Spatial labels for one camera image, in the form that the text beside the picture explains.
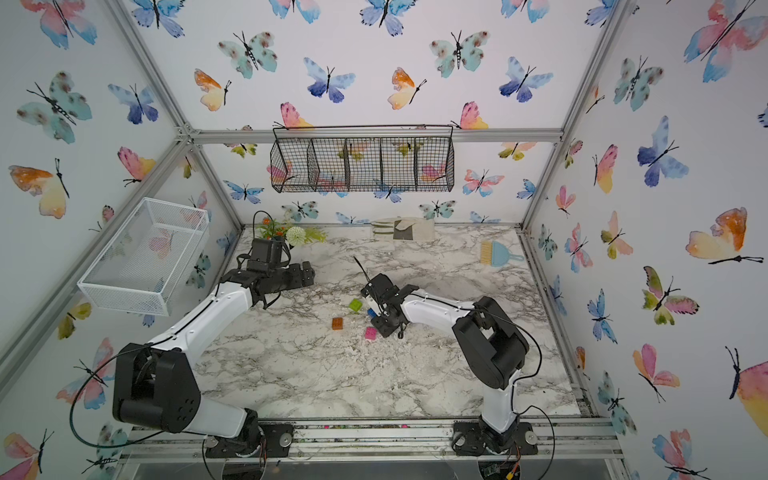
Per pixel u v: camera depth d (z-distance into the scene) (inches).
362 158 38.5
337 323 36.7
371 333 35.8
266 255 26.4
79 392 24.8
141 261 43.5
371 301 29.9
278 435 29.2
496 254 43.7
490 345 19.1
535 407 26.9
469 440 29.0
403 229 46.7
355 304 38.0
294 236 37.8
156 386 16.6
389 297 27.4
